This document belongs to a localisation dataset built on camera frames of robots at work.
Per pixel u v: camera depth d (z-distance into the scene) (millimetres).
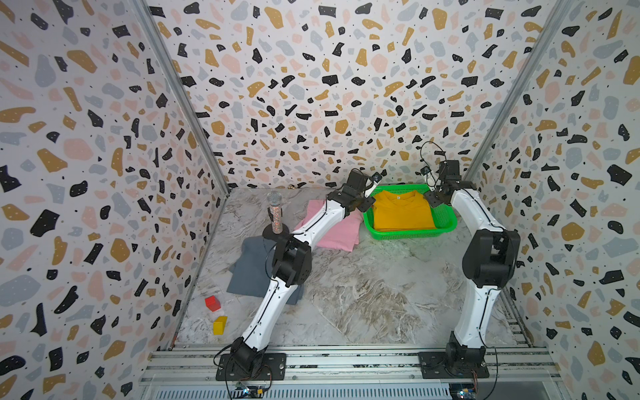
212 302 831
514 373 747
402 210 1090
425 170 901
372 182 835
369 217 1063
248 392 702
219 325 814
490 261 559
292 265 627
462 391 712
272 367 736
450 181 733
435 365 734
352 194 791
